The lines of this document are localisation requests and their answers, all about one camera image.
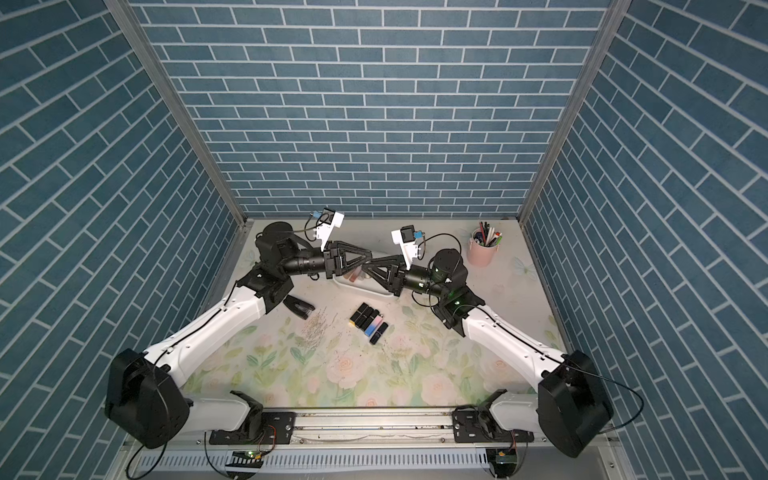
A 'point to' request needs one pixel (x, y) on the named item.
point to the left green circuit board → (245, 458)
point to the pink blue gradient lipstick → (373, 326)
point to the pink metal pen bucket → (483, 246)
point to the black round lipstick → (378, 333)
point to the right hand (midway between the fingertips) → (370, 269)
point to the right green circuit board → (503, 461)
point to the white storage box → (357, 280)
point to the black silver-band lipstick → (362, 321)
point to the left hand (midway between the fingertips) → (375, 262)
